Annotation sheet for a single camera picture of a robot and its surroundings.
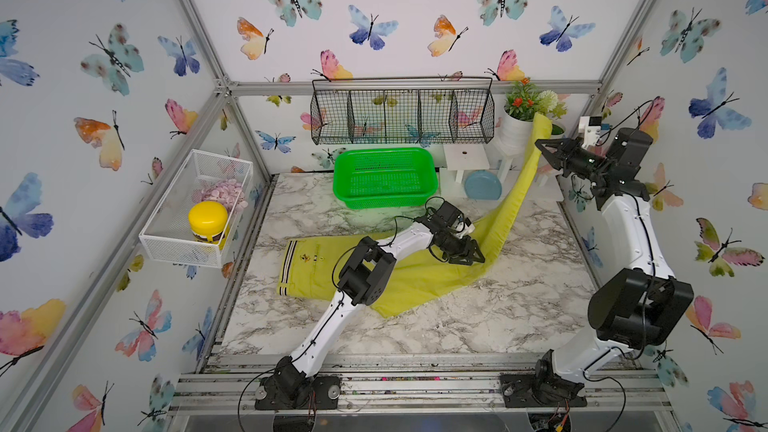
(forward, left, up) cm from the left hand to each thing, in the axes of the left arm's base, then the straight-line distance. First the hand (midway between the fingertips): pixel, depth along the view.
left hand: (483, 259), depth 93 cm
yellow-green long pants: (-3, +52, +2) cm, 53 cm away
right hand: (+13, -9, +36) cm, 39 cm away
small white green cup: (+38, -29, +19) cm, 52 cm away
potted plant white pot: (+28, -10, +25) cm, 39 cm away
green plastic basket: (+41, +30, -4) cm, 51 cm away
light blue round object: (+35, -8, -4) cm, 36 cm away
